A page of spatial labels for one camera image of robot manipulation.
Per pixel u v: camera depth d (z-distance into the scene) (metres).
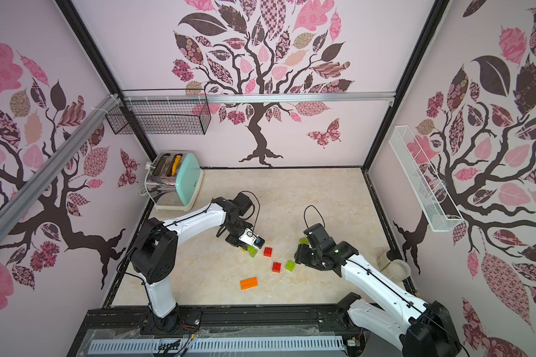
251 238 0.76
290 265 0.85
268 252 0.88
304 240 0.92
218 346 0.70
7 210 0.52
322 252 0.60
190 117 0.83
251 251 0.85
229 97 0.93
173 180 0.92
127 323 0.74
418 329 0.39
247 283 0.81
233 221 0.69
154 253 0.48
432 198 0.76
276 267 0.84
